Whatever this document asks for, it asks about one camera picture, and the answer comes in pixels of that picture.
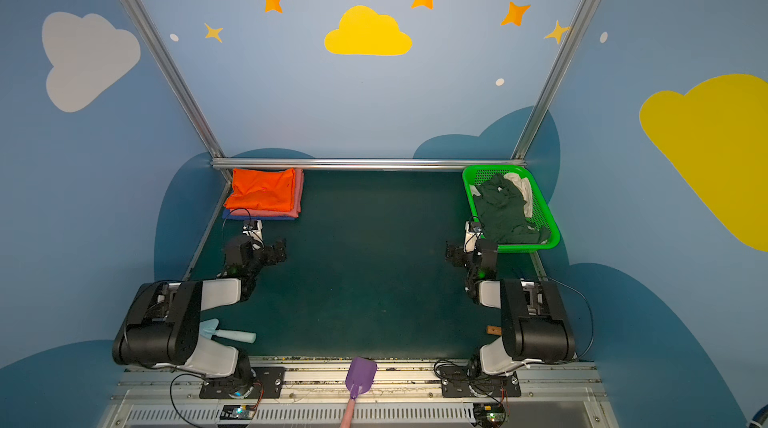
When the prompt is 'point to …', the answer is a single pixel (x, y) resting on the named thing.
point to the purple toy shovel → (361, 377)
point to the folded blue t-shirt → (226, 215)
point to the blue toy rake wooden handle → (494, 330)
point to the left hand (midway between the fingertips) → (274, 240)
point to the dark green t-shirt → (499, 204)
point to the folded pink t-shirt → (293, 213)
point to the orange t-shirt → (269, 190)
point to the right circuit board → (489, 414)
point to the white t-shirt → (526, 190)
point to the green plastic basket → (542, 216)
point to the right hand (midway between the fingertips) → (466, 237)
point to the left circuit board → (237, 412)
